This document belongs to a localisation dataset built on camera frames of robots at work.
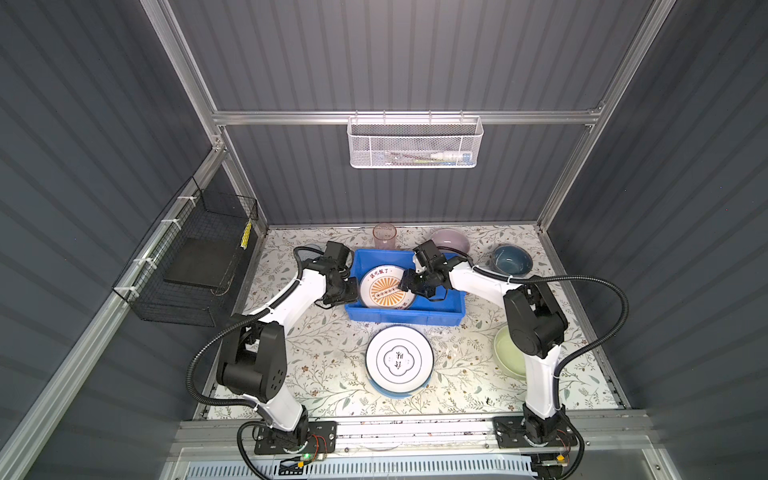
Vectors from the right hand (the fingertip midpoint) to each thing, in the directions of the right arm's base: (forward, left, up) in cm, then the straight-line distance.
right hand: (406, 288), depth 96 cm
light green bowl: (-24, -27, +2) cm, 37 cm away
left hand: (-6, +16, +4) cm, 18 cm away
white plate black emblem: (-22, +2, -3) cm, 22 cm away
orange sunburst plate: (+2, +9, -3) cm, 10 cm away
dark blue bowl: (+14, -39, -4) cm, 41 cm away
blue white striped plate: (-31, +3, -2) cm, 32 cm away
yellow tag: (+4, +45, +22) cm, 50 cm away
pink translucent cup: (+17, +7, +7) cm, 20 cm away
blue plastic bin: (-7, -5, -1) cm, 9 cm away
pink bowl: (+24, -18, -2) cm, 30 cm away
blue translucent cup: (0, +27, +19) cm, 33 cm away
